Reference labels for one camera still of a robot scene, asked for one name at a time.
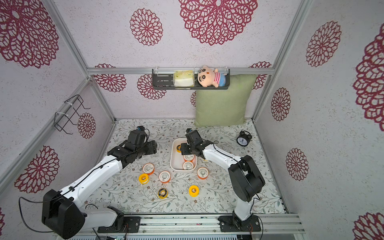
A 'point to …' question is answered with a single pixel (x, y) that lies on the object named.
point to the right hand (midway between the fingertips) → (183, 146)
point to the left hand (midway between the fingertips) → (151, 146)
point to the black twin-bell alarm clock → (244, 138)
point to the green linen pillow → (216, 107)
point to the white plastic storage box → (176, 158)
